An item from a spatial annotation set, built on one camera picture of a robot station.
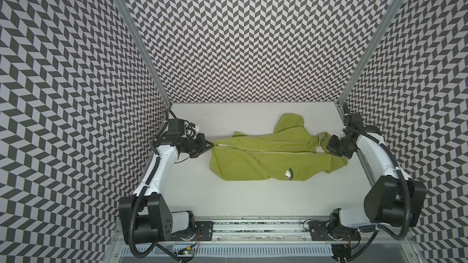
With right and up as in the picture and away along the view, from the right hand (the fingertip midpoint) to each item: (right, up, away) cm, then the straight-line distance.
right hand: (333, 150), depth 84 cm
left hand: (-56, +4, -4) cm, 56 cm away
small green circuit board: (-62, -34, -17) cm, 73 cm away
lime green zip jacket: (-20, -2, +7) cm, 22 cm away
